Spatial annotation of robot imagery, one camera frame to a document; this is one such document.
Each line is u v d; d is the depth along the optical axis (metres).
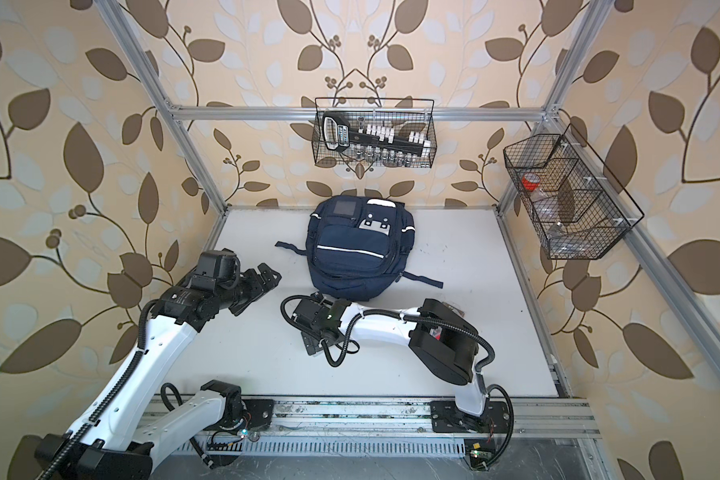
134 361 0.43
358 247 1.00
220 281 0.57
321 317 0.65
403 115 0.91
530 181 0.88
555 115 0.89
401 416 0.75
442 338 0.50
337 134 0.86
